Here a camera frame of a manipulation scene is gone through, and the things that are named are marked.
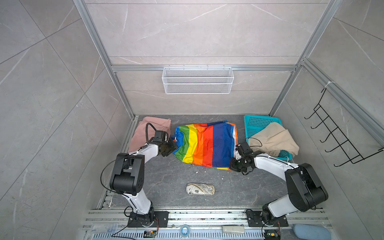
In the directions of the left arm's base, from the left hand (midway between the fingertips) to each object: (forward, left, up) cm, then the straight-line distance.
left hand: (175, 144), depth 96 cm
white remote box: (-47, -29, 0) cm, 55 cm away
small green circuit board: (-47, +11, -6) cm, 49 cm away
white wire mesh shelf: (+35, -16, +25) cm, 46 cm away
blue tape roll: (-47, -6, -5) cm, 47 cm away
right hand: (-15, -34, -4) cm, 37 cm away
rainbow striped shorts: (-1, -23, -2) cm, 23 cm away
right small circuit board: (-50, -48, -5) cm, 69 cm away
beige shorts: (0, -65, +2) cm, 65 cm away
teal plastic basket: (+17, -58, -1) cm, 61 cm away
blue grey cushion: (-50, -66, -2) cm, 82 cm away
